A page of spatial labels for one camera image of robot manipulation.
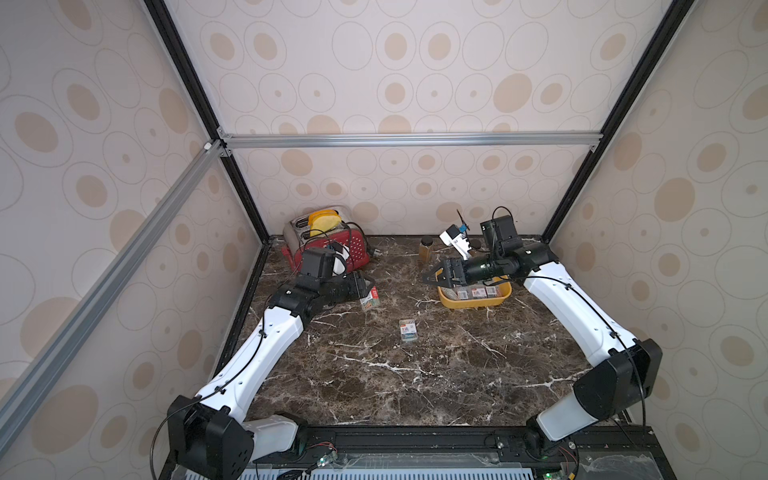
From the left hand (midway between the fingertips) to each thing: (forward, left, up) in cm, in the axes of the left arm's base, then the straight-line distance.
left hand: (376, 282), depth 75 cm
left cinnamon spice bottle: (+28, -16, -17) cm, 36 cm away
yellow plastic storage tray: (+8, -33, -23) cm, 41 cm away
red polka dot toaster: (+23, +27, -9) cm, 37 cm away
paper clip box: (-4, +1, -2) cm, 4 cm away
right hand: (-2, -13, +2) cm, 14 cm away
